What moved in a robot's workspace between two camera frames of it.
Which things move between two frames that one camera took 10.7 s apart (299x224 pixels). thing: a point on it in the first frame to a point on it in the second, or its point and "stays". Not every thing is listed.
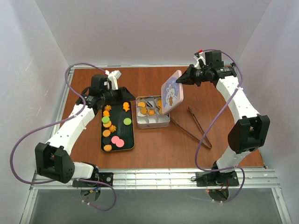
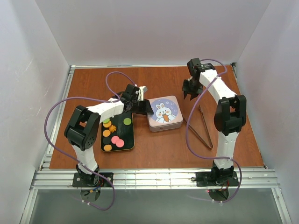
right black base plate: x=208 y=179 stays
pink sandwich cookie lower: x=120 y=143 stays
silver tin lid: x=172 y=93 to x=167 y=112
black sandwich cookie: x=106 y=140 stays
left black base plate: x=107 y=178 stays
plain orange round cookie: x=106 y=133 stays
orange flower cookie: x=112 y=128 stays
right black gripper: x=194 y=75 to x=192 y=88
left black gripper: x=119 y=95 to x=136 y=105
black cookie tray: x=117 y=126 stays
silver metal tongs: x=196 y=139 to x=211 y=146
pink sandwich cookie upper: x=114 y=139 stays
